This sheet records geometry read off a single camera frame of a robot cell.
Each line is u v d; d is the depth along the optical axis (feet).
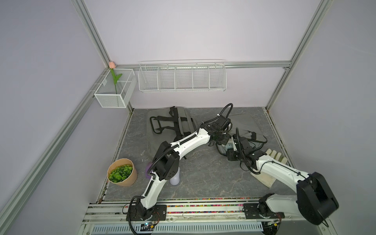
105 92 2.83
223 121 2.27
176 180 2.73
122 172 2.47
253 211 2.42
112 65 2.93
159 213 2.42
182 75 3.20
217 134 2.14
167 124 3.37
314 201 1.35
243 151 2.22
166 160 1.70
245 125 3.47
